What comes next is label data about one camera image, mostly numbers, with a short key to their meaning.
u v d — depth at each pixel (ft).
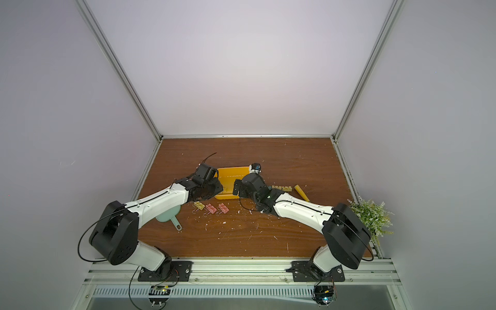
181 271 2.40
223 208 2.89
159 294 2.34
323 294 2.26
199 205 2.94
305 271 2.38
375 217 2.24
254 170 2.45
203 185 2.29
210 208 2.89
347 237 1.38
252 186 2.04
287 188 3.12
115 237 1.42
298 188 3.11
